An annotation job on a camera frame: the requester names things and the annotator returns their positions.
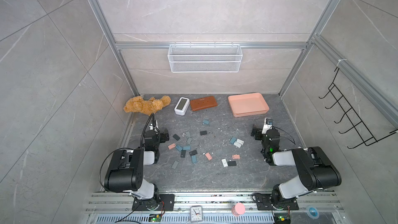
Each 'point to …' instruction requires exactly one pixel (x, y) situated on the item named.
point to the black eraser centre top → (203, 132)
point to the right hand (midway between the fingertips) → (263, 125)
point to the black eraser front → (231, 163)
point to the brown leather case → (202, 103)
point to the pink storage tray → (243, 104)
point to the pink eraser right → (235, 156)
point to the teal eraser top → (205, 122)
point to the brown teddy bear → (148, 107)
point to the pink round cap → (238, 209)
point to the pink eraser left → (171, 145)
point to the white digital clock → (182, 106)
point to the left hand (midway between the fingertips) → (159, 127)
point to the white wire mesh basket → (204, 58)
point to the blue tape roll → (312, 212)
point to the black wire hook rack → (357, 124)
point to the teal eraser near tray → (232, 140)
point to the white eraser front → (224, 162)
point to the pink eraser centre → (208, 156)
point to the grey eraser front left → (174, 164)
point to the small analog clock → (196, 213)
